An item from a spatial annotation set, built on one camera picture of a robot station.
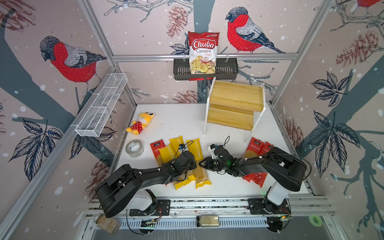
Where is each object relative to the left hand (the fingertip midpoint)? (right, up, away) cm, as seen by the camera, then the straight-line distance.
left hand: (196, 161), depth 86 cm
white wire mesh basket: (-50, +26, -13) cm, 58 cm away
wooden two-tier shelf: (+21, +32, -10) cm, 40 cm away
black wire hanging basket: (+19, +57, +9) cm, 61 cm away
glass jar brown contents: (-40, -22, -20) cm, 50 cm away
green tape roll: (+57, -24, -16) cm, 64 cm away
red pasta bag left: (-27, +7, +9) cm, 29 cm away
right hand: (+1, -4, 0) cm, 4 cm away
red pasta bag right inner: (+36, +5, +6) cm, 37 cm away
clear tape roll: (-41, +5, +10) cm, 42 cm away
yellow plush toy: (-38, +24, +18) cm, 48 cm away
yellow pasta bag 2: (-14, +9, +11) cm, 20 cm away
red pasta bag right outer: (+34, -9, -5) cm, 36 cm away
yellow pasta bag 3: (-17, +3, +3) cm, 18 cm away
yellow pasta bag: (+3, -8, -5) cm, 10 cm away
